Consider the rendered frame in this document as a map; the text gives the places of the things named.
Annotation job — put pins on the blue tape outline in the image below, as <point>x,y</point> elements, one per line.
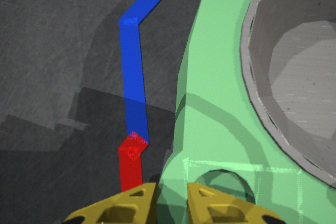
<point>135,107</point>

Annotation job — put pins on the grey steel bowl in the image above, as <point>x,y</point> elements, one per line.
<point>292,52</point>

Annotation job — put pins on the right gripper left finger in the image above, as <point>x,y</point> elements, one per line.
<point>139,203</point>

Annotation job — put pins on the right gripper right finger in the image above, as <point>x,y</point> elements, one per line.
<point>205,203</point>

